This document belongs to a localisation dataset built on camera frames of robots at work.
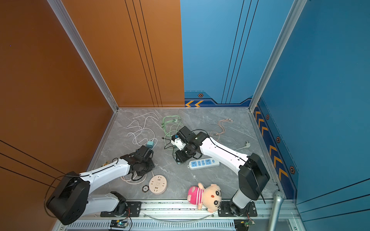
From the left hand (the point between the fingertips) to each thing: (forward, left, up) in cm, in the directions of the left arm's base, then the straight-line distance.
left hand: (154, 165), depth 89 cm
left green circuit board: (-30, +13, -1) cm, 32 cm away
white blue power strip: (0, -30, +2) cm, 30 cm away
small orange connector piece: (0, +31, 0) cm, 31 cm away
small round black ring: (-14, +3, -1) cm, 14 cm away
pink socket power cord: (-14, +5, +16) cm, 21 cm away
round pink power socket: (-12, -4, +3) cm, 13 cm away
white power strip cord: (+14, -61, +1) cm, 62 cm away
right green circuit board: (-30, -49, 0) cm, 57 cm away
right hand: (-1, -16, +12) cm, 20 cm away
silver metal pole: (-18, -68, +4) cm, 71 cm away
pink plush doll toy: (-19, -32, +8) cm, 38 cm away
